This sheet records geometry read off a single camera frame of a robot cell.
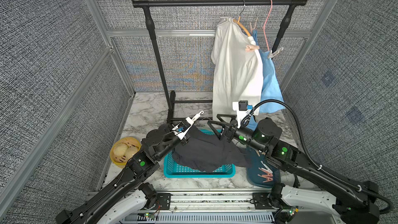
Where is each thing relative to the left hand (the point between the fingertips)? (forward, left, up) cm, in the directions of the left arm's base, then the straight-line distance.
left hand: (194, 118), depth 64 cm
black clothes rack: (+44, +17, -32) cm, 57 cm away
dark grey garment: (-5, -7, -25) cm, 26 cm away
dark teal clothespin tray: (-13, -30, -33) cm, 46 cm away
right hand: (-4, -7, +7) cm, 11 cm away
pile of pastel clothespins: (-15, -38, -32) cm, 52 cm away
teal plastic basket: (-10, +12, -33) cm, 36 cm away
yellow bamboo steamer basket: (0, +39, -28) cm, 48 cm away
